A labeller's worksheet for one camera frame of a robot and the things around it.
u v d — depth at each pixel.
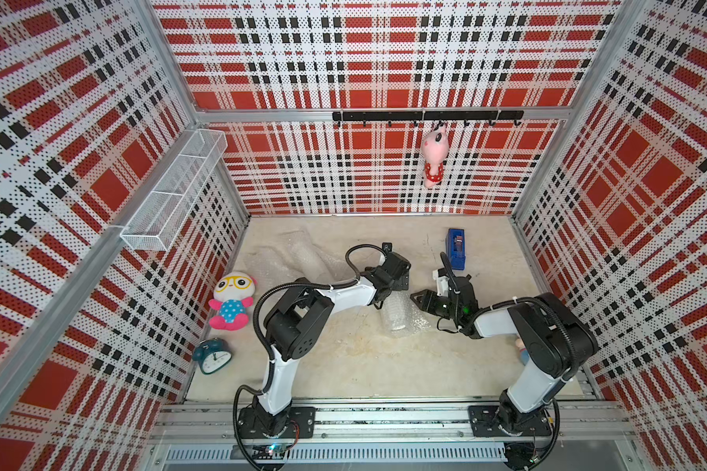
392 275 0.75
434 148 0.90
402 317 0.84
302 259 1.03
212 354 0.79
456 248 1.04
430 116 0.89
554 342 0.47
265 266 0.97
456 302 0.75
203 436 0.73
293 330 0.51
